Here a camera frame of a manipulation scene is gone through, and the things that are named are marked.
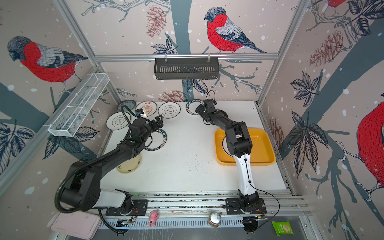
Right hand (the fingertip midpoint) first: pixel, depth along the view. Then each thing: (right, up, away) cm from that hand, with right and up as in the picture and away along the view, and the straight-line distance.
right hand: (199, 111), depth 106 cm
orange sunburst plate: (+16, -23, -14) cm, 32 cm away
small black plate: (+16, -1, -7) cm, 18 cm away
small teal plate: (-58, +7, +16) cm, 61 cm away
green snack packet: (+38, -55, -39) cm, 77 cm away
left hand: (-26, -3, -21) cm, 34 cm away
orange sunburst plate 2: (-40, +4, +12) cm, 42 cm away
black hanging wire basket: (-9, +31, 0) cm, 33 cm away
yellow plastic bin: (+40, -24, -14) cm, 49 cm away
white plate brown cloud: (-24, +1, +11) cm, 27 cm away
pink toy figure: (-22, -51, -37) cm, 67 cm away
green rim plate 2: (-27, -19, -6) cm, 34 cm away
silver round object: (+7, -51, -38) cm, 64 cm away
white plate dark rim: (-62, -7, +4) cm, 63 cm away
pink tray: (-54, -53, -39) cm, 85 cm away
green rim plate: (-6, +5, +12) cm, 15 cm away
